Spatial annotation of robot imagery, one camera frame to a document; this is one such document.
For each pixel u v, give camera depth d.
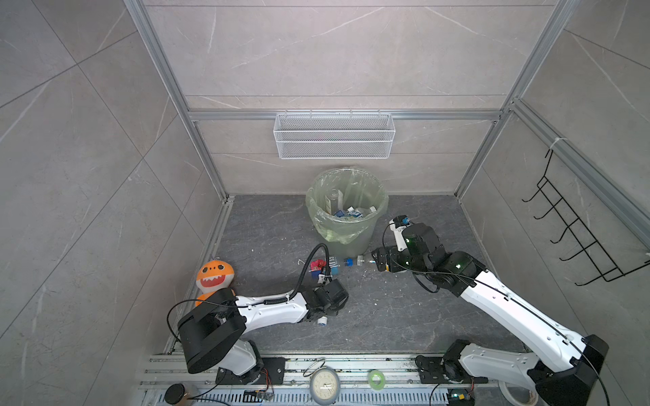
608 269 0.59
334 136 1.01
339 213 0.93
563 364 0.38
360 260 0.93
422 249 0.54
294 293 0.57
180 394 0.61
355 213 0.88
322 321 0.79
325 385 0.68
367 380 0.73
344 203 1.00
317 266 0.88
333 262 0.90
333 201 0.94
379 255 0.65
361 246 0.81
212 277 0.84
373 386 0.71
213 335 0.42
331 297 0.65
